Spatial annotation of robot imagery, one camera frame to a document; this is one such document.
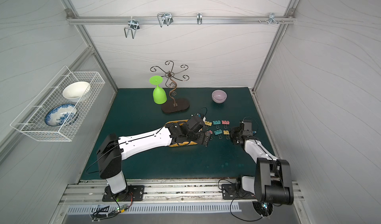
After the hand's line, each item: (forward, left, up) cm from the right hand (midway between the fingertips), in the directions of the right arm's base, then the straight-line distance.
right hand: (229, 129), depth 91 cm
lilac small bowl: (+31, +4, -4) cm, 32 cm away
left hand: (-11, +16, +9) cm, 21 cm away
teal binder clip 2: (0, +7, -5) cm, 8 cm away
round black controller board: (-39, -14, -7) cm, 43 cm away
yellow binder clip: (0, +1, -5) cm, 5 cm away
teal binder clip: (+6, +7, -3) cm, 10 cm away
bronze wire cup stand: (+19, +41, -3) cm, 45 cm away
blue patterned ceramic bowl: (-13, +81, +29) cm, 87 cm away
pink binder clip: (+8, +1, -5) cm, 9 cm away
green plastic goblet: (+11, +43, +18) cm, 48 cm away
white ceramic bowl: (+1, +81, +30) cm, 87 cm away
